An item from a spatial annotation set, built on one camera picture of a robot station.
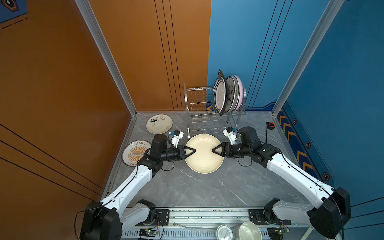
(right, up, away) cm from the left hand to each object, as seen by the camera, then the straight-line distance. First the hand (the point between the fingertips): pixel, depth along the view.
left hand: (195, 150), depth 74 cm
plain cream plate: (+4, -5, 0) cm, 7 cm away
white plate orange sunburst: (-41, -4, +24) cm, 48 cm away
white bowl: (+24, -36, -5) cm, 44 cm away
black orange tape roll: (+55, +12, +35) cm, 66 cm away
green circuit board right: (+41, -37, -4) cm, 55 cm away
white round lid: (+13, -34, -9) cm, 38 cm away
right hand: (+10, 0, -1) cm, 10 cm away
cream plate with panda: (-28, +14, +39) cm, 49 cm away
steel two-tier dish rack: (+4, +18, +8) cm, 20 cm away
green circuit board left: (-23, -38, -3) cm, 45 cm away
